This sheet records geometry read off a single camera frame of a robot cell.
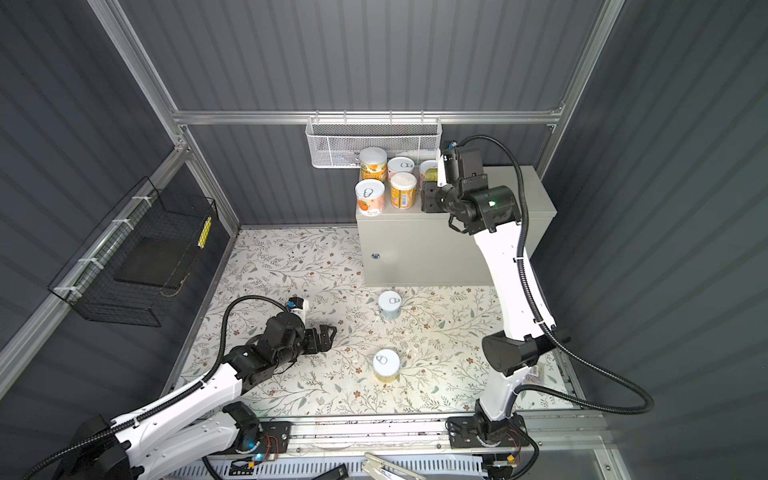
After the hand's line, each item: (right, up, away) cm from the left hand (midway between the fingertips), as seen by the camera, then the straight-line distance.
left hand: (324, 330), depth 83 cm
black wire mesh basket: (-45, +18, -12) cm, 50 cm away
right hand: (+29, +36, -13) cm, 48 cm away
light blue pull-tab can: (+18, +6, +9) cm, 21 cm away
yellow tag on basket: (-34, +27, 0) cm, 43 cm away
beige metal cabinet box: (+25, +24, +26) cm, 43 cm away
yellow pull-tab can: (+17, -9, -2) cm, 20 cm away
